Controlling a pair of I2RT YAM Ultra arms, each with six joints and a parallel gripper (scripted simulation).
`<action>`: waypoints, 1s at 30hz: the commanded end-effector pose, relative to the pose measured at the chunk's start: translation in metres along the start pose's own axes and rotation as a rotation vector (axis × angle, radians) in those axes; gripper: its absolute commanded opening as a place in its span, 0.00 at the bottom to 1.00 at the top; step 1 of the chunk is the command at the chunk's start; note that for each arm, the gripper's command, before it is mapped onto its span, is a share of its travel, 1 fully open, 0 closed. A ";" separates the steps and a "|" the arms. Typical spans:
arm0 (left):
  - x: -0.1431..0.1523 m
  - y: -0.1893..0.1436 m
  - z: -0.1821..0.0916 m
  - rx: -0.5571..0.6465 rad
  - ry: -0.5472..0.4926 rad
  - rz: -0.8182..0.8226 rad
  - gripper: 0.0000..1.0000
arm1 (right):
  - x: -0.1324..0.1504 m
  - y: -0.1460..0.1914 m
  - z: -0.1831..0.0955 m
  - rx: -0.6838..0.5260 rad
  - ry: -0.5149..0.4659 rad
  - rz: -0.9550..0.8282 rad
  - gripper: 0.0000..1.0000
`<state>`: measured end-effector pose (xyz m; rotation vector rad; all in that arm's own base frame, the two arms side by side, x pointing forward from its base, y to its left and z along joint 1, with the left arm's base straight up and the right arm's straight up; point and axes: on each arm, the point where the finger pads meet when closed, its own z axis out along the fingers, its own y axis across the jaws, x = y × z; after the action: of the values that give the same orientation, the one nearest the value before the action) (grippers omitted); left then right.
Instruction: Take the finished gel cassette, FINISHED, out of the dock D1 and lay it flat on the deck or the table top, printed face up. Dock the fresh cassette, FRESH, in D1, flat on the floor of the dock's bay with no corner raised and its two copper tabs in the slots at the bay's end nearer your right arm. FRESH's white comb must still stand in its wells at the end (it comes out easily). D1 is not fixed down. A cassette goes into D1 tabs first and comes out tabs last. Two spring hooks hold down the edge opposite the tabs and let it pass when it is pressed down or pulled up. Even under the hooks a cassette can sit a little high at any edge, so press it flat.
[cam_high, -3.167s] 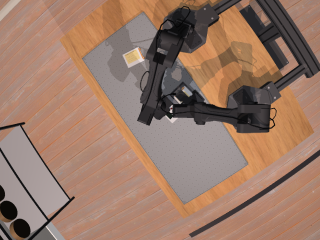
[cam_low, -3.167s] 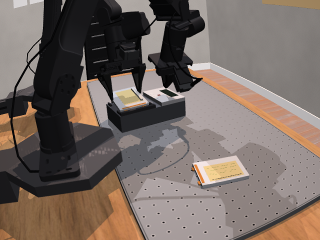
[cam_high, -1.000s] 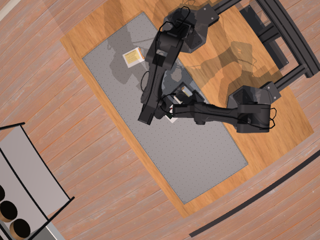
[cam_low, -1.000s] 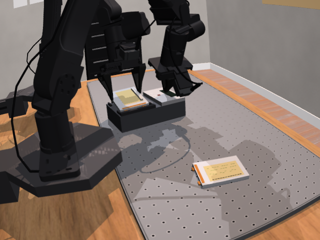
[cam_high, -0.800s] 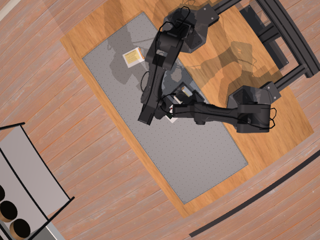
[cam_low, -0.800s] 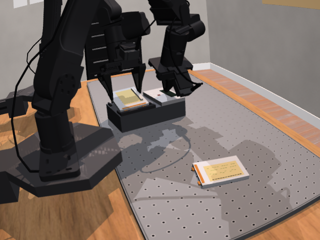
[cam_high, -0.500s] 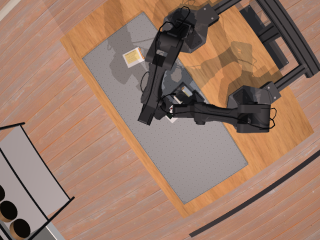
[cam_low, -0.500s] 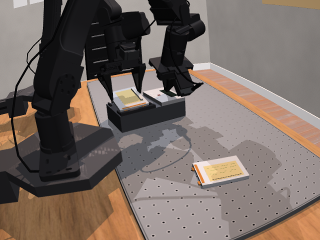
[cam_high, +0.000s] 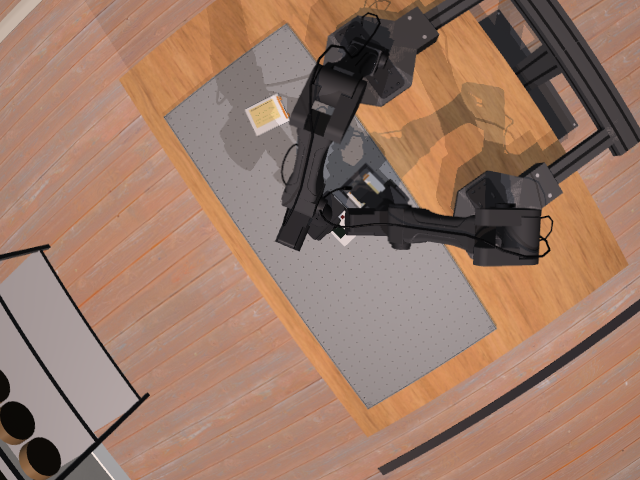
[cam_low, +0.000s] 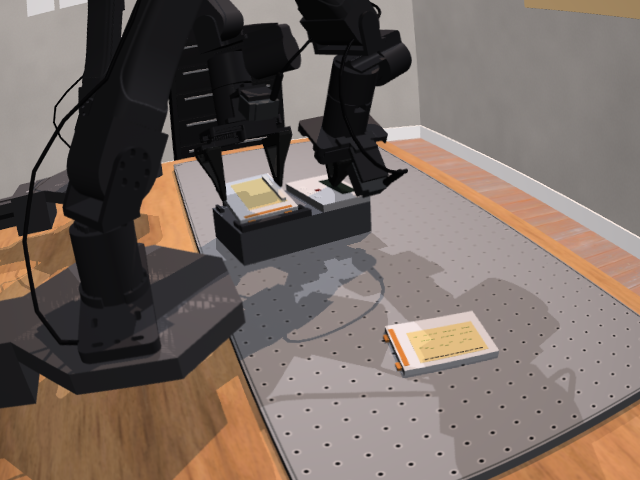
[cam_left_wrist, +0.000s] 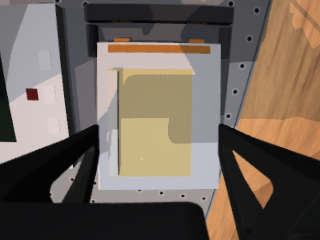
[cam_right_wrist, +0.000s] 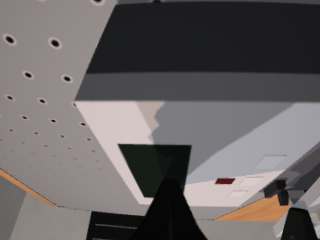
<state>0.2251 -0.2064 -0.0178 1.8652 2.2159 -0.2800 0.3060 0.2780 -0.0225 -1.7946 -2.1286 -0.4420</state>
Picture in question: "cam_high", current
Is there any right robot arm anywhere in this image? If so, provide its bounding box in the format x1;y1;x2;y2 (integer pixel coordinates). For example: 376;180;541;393
275;21;405;252

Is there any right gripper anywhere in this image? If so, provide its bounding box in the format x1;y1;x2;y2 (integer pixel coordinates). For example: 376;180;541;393
308;193;346;241

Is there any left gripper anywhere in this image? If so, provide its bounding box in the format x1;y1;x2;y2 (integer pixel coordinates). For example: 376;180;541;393
351;179;410;211

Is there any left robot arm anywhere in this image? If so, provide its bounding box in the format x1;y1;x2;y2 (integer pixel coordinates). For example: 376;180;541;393
345;178;541;267

